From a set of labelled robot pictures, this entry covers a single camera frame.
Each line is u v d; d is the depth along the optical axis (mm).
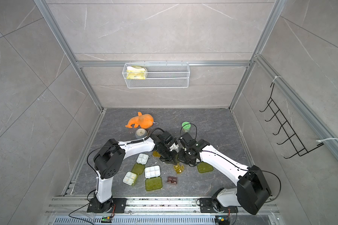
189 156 684
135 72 874
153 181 822
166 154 778
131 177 832
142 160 901
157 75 1005
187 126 1015
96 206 713
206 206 731
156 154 934
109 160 504
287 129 671
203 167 863
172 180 817
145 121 1026
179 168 860
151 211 729
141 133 991
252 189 404
